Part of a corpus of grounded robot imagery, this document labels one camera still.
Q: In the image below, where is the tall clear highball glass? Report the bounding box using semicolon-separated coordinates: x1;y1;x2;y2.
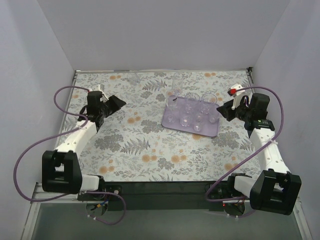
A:
171;72;184;111

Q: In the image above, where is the aluminium frame rail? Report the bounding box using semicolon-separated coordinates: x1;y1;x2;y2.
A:
32;183;87;204

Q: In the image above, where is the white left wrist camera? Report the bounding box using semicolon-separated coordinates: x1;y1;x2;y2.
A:
89;84;109;103

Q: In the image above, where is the small clear tumbler front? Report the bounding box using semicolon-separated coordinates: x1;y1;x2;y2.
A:
194;112;204;123

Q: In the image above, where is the clear wine glass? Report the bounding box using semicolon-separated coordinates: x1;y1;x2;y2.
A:
184;92;200;112

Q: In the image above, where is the tall clear champagne flute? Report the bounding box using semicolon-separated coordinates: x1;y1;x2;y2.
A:
166;90;178;124

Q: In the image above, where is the small clear shot glass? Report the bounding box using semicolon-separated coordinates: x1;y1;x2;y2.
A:
193;121;203;132

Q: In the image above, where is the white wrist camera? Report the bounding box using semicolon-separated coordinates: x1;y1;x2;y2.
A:
89;84;109;103
228;83;246;111

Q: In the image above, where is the lavender plastic tray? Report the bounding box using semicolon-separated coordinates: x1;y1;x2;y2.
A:
161;96;220;137

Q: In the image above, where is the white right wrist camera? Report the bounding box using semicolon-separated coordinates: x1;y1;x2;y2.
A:
228;83;246;111

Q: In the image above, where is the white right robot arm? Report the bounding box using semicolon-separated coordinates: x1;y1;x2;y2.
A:
217;90;302;215

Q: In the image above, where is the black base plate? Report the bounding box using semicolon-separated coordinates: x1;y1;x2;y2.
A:
77;182;251;212

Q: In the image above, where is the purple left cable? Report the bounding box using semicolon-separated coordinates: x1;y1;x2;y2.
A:
12;85;127;225

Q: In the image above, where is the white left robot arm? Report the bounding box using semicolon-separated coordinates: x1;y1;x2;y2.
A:
42;90;126;194

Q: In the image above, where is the clear faceted tumbler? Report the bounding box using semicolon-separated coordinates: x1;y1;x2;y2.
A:
179;110;194;127
200;92;217;114

